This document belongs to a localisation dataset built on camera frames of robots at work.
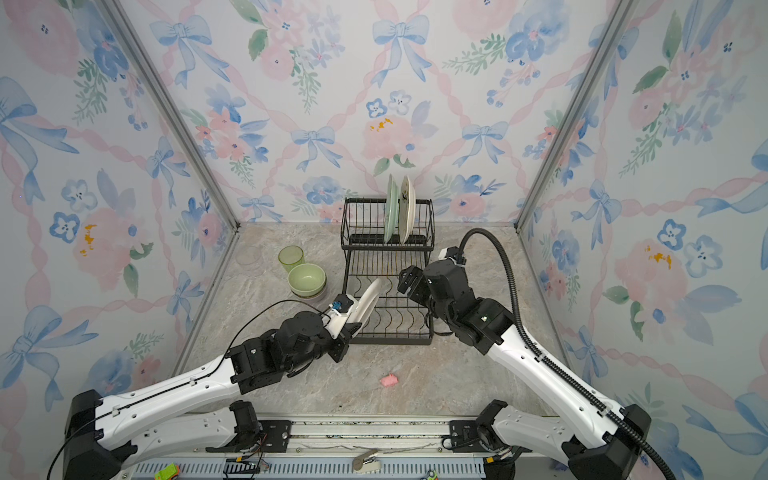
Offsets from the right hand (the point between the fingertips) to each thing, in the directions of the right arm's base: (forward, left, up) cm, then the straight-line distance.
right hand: (410, 278), depth 72 cm
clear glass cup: (+25, +56, -23) cm, 66 cm away
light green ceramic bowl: (+13, +32, -20) cm, 40 cm away
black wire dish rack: (+16, +8, -4) cm, 19 cm away
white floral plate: (-6, +11, -3) cm, 13 cm away
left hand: (-9, +12, -5) cm, 16 cm away
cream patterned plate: (+15, +1, +8) cm, 17 cm away
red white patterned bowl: (+6, +28, -20) cm, 35 cm away
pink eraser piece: (-16, +5, -24) cm, 30 cm away
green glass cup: (+25, +41, -22) cm, 53 cm away
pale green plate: (+15, +5, +9) cm, 18 cm away
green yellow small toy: (-38, +55, -23) cm, 70 cm away
